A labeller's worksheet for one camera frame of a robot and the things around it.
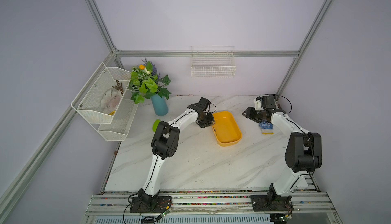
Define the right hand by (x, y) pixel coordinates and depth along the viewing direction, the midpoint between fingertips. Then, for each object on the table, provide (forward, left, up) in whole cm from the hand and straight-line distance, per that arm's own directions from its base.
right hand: (245, 115), depth 95 cm
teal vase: (+12, +57, -1) cm, 58 cm away
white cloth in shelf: (-3, +76, +20) cm, 79 cm away
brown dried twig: (+5, +73, +22) cm, 77 cm away
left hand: (-2, +19, -5) cm, 20 cm away
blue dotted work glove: (-4, -16, -9) cm, 18 cm away
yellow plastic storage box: (-4, +11, -11) cm, 16 cm away
